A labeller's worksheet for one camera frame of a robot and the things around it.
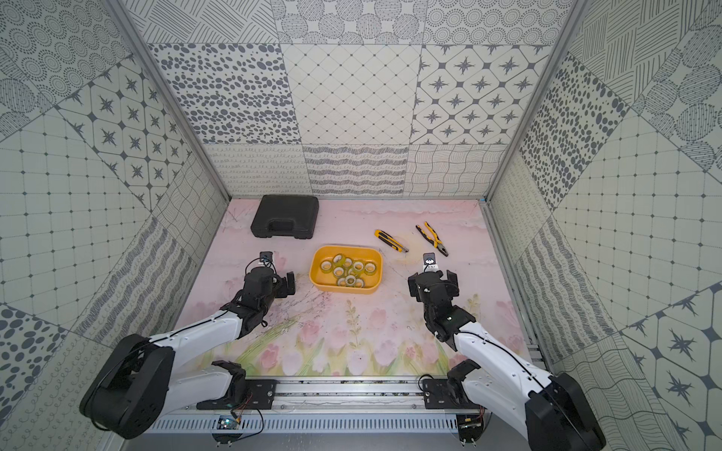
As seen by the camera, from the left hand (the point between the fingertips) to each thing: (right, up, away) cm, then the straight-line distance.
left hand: (277, 270), depth 90 cm
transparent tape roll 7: (+21, -5, +5) cm, 22 cm away
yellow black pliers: (+55, +9, +18) cm, 58 cm away
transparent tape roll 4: (+22, +1, +10) cm, 24 cm away
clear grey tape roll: (+27, -5, +5) cm, 28 cm away
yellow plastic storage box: (+22, -1, +8) cm, 23 cm away
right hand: (+51, -1, -4) cm, 51 cm away
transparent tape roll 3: (+19, -2, +8) cm, 21 cm away
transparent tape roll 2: (+19, +3, +11) cm, 22 cm away
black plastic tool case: (-4, +18, +19) cm, 27 cm away
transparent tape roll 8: (+24, -3, +5) cm, 24 cm away
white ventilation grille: (+15, -36, -19) cm, 44 cm away
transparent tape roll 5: (+26, 0, +6) cm, 27 cm away
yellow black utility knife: (+38, +8, +17) cm, 42 cm away
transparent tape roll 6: (+30, -1, +9) cm, 31 cm away
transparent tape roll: (+14, 0, +9) cm, 17 cm away
